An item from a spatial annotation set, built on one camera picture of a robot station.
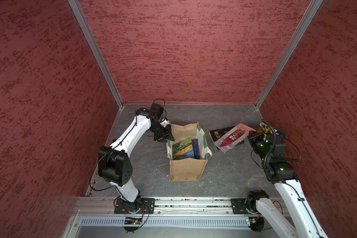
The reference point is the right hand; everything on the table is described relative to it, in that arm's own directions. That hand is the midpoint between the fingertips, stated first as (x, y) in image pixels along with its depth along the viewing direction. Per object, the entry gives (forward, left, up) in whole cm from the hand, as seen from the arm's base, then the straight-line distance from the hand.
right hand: (246, 132), depth 74 cm
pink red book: (+2, +9, -8) cm, 12 cm away
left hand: (-1, +39, -7) cm, 39 cm away
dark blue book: (+1, +25, -16) cm, 30 cm away
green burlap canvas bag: (-14, +31, -12) cm, 36 cm away
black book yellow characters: (+15, +10, -23) cm, 29 cm away
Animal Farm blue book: (+1, +33, -18) cm, 37 cm away
